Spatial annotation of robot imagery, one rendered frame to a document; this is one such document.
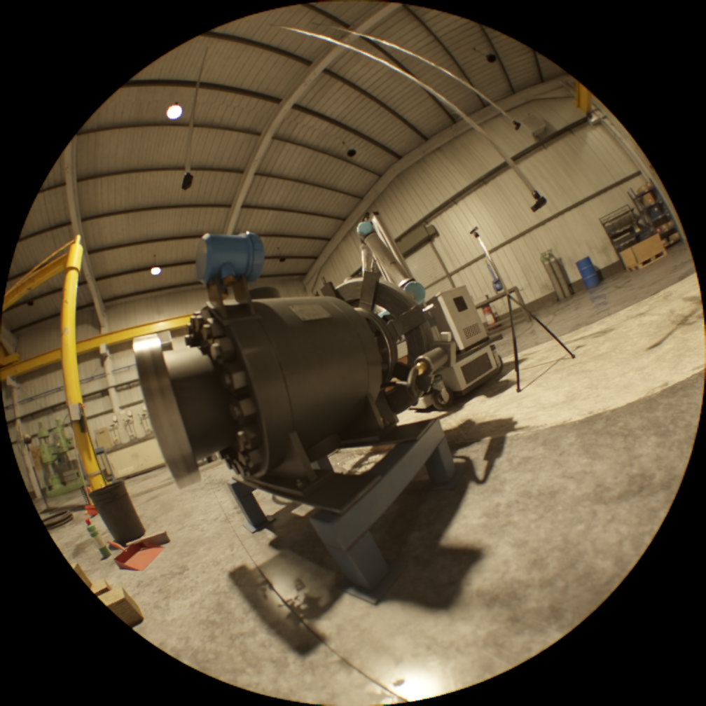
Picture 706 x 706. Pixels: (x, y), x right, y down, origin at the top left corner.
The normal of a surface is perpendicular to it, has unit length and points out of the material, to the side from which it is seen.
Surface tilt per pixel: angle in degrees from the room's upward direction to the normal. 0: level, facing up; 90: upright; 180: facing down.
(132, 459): 90
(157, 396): 88
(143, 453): 91
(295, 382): 102
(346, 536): 90
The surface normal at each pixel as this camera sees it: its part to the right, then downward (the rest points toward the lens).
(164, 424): 0.75, -0.12
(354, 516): 0.69, -0.33
